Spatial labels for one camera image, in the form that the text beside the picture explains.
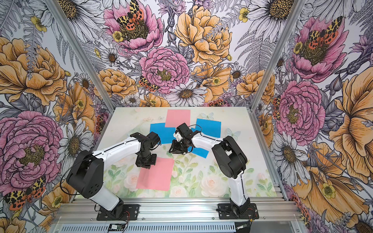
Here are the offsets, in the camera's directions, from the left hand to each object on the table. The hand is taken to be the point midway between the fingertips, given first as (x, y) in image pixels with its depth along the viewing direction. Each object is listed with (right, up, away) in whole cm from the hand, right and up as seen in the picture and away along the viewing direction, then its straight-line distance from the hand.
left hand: (147, 170), depth 83 cm
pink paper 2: (+5, -5, +2) cm, 8 cm away
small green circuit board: (-11, -23, -13) cm, 28 cm away
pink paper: (+13, +30, +33) cm, 46 cm away
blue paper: (+30, +8, +12) cm, 33 cm away
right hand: (+13, +8, +7) cm, 16 cm away
